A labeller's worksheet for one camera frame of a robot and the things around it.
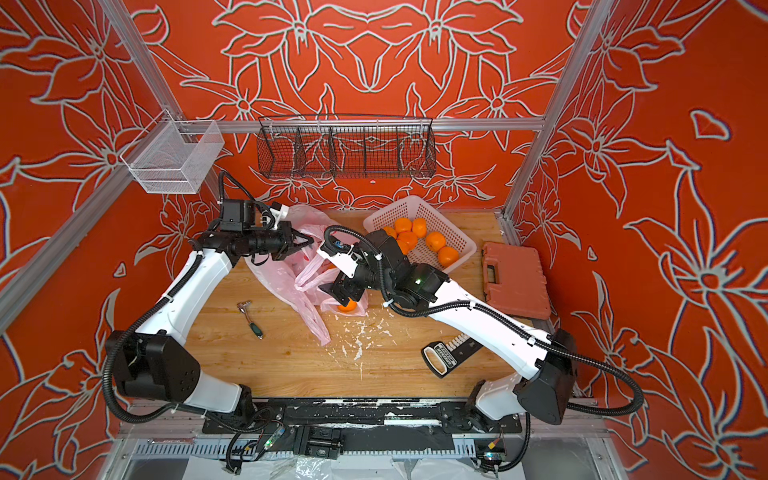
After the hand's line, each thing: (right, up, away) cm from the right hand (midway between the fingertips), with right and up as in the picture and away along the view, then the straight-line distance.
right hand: (330, 263), depth 67 cm
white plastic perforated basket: (+23, +18, +44) cm, 52 cm away
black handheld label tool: (+29, -28, +14) cm, 42 cm away
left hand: (-6, +6, +10) cm, 13 cm away
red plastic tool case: (+54, -8, +26) cm, 60 cm away
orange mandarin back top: (+26, +10, +40) cm, 49 cm away
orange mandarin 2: (+20, +11, +44) cm, 49 cm away
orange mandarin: (+34, 0, +31) cm, 46 cm away
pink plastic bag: (-7, -3, -3) cm, 8 cm away
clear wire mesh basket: (-54, +32, +25) cm, 67 cm away
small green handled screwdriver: (-26, -22, +20) cm, 39 cm away
